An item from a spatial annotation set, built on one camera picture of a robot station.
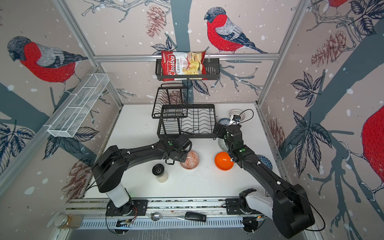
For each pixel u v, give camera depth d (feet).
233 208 2.39
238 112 3.62
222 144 3.15
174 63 2.88
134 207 2.39
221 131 2.39
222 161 2.86
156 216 2.28
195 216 2.24
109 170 1.48
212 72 3.12
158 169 2.46
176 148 2.14
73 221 2.14
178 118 2.71
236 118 2.32
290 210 1.30
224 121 3.41
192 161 2.94
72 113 2.44
